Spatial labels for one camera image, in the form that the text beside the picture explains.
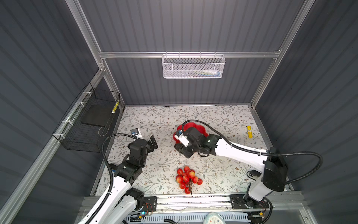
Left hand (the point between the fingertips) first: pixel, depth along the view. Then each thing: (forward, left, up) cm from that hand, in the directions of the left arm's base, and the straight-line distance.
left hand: (145, 138), depth 76 cm
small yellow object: (+12, -71, -18) cm, 74 cm away
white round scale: (-36, -34, -17) cm, 52 cm away
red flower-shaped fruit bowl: (+20, -26, -16) cm, 36 cm away
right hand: (-4, -20, -8) cm, 22 cm away
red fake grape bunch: (-18, -21, -15) cm, 31 cm away
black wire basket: (+5, +31, +7) cm, 32 cm away
